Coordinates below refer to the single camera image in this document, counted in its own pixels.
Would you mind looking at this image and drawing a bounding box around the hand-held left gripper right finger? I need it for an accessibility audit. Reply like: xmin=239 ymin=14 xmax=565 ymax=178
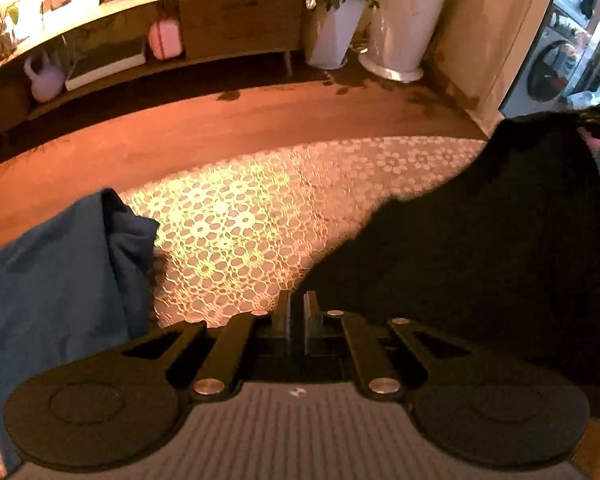
xmin=304 ymin=291 xmax=477 ymax=403

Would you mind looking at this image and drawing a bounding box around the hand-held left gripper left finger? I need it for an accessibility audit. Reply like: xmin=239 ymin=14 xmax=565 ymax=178
xmin=122 ymin=290 xmax=293 ymax=403

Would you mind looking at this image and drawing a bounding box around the black garment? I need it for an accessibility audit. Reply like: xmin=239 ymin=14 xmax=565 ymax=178
xmin=305 ymin=112 xmax=600 ymax=411

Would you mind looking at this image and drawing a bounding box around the blue garment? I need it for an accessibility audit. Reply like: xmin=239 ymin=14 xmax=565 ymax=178
xmin=0 ymin=188 xmax=161 ymax=471

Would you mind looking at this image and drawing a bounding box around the washing machine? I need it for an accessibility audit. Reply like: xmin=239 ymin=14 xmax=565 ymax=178
xmin=497 ymin=7 xmax=593 ymax=116

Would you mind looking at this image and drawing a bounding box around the white standing column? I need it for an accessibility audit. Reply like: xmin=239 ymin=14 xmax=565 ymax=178
xmin=358 ymin=0 xmax=458 ymax=82

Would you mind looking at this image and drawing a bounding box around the white plant pot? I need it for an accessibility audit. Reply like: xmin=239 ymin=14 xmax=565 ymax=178
xmin=306 ymin=0 xmax=368 ymax=70

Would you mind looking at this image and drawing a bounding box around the wooden sideboard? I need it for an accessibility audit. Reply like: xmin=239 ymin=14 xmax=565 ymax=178
xmin=0 ymin=0 xmax=308 ymax=143

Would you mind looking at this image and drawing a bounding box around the pink case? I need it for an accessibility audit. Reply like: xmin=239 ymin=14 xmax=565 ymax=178
xmin=147 ymin=20 xmax=185 ymax=61

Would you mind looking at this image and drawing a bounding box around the white flat box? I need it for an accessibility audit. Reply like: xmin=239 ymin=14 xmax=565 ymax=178
xmin=64 ymin=37 xmax=147 ymax=92

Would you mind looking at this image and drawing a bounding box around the purple watering can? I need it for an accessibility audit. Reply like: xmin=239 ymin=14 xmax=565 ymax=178
xmin=24 ymin=55 xmax=66 ymax=103

